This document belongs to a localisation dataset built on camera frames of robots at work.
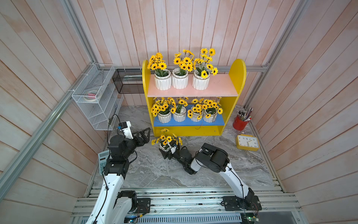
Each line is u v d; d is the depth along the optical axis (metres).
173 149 0.83
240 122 1.00
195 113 0.86
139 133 0.65
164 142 0.85
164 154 0.87
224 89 0.74
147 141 0.66
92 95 0.73
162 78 0.68
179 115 0.88
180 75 0.69
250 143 0.95
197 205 0.75
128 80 0.88
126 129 0.65
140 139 0.65
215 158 0.60
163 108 0.84
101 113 0.77
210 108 0.84
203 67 0.70
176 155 0.85
